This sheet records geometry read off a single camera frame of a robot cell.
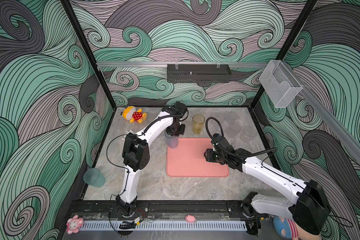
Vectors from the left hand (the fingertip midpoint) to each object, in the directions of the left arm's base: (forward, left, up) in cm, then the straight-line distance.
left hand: (179, 134), depth 89 cm
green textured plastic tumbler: (-22, +50, -13) cm, 56 cm away
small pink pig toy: (-42, -5, -10) cm, 43 cm away
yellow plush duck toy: (+22, +37, -6) cm, 43 cm away
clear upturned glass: (+21, -38, -5) cm, 44 cm away
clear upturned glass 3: (+15, -55, -17) cm, 59 cm away
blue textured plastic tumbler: (0, +4, -7) cm, 8 cm away
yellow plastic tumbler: (+9, -12, +2) cm, 15 cm away
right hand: (-12, -15, -2) cm, 20 cm away
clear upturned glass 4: (+3, -37, -13) cm, 39 cm away
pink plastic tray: (-11, -6, -13) cm, 17 cm away
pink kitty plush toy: (-45, +48, -9) cm, 66 cm away
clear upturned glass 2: (+10, -39, -8) cm, 41 cm away
